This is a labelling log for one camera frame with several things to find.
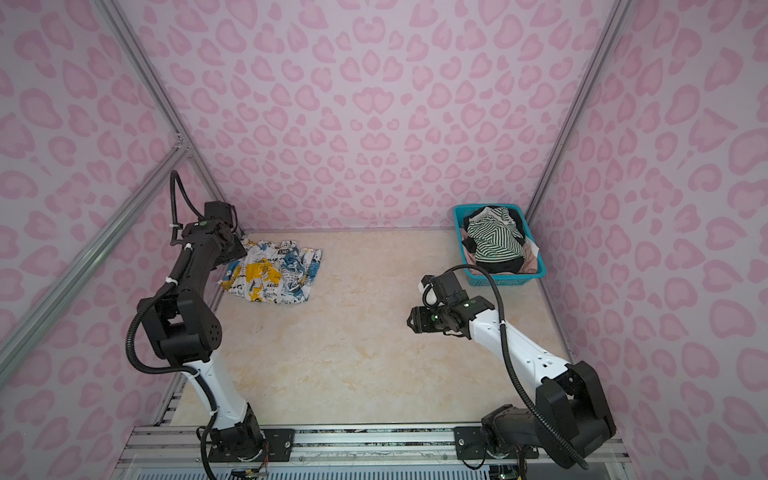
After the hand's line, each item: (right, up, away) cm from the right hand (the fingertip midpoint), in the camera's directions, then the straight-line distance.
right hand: (414, 318), depth 82 cm
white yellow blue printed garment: (-46, +12, +20) cm, 51 cm away
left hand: (-54, +19, +9) cm, 58 cm away
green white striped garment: (+28, +24, +16) cm, 40 cm away
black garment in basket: (+27, +14, +13) cm, 33 cm away
